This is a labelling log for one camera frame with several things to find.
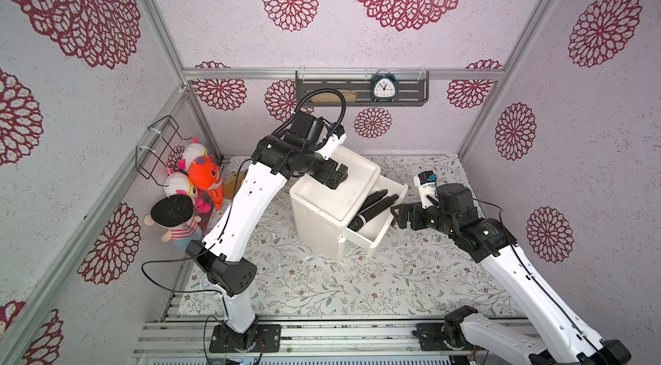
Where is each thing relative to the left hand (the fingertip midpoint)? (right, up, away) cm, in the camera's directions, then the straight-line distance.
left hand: (331, 171), depth 72 cm
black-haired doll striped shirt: (-46, -12, +4) cm, 48 cm away
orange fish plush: (-44, 0, +17) cm, 47 cm away
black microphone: (+9, -15, +6) cm, 18 cm away
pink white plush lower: (-51, -4, +14) cm, 53 cm away
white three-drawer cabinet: (-4, -11, +1) cm, 12 cm away
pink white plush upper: (-51, +8, +23) cm, 56 cm away
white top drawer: (+12, -19, +8) cm, 24 cm away
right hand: (+21, -9, +2) cm, 23 cm away
